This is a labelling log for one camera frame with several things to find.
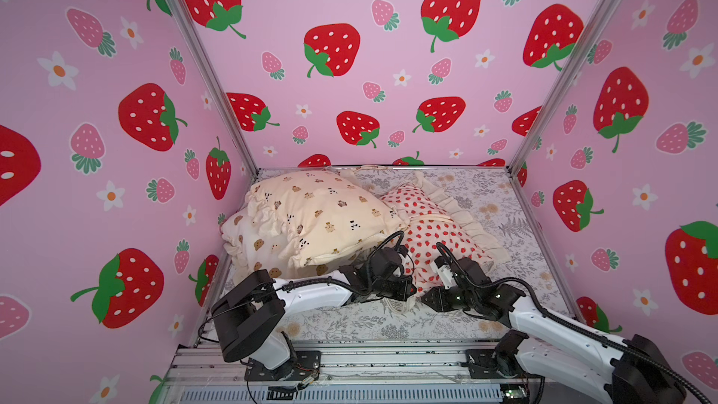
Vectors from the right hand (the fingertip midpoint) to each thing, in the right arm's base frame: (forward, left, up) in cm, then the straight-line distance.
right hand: (422, 303), depth 80 cm
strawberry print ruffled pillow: (+24, -6, +3) cm, 25 cm away
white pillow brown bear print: (+12, +55, +3) cm, 56 cm away
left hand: (+2, +1, +4) cm, 4 cm away
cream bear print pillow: (+16, +30, +18) cm, 38 cm away
